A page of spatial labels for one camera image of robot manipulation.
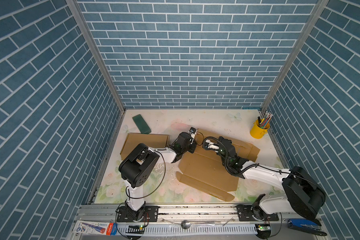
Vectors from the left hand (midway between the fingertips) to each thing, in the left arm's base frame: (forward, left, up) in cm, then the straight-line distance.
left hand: (194, 140), depth 96 cm
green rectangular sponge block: (+18, +38, -5) cm, 43 cm away
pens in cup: (+9, -46, +7) cm, 48 cm away
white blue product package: (-45, +49, -6) cm, 66 cm away
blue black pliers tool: (-46, -49, -1) cm, 67 cm away
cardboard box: (+1, +28, -2) cm, 28 cm away
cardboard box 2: (-16, -6, -8) cm, 19 cm away
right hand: (-3, -15, +11) cm, 19 cm away
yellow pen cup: (+4, -41, +3) cm, 42 cm away
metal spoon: (-44, +6, -4) cm, 45 cm away
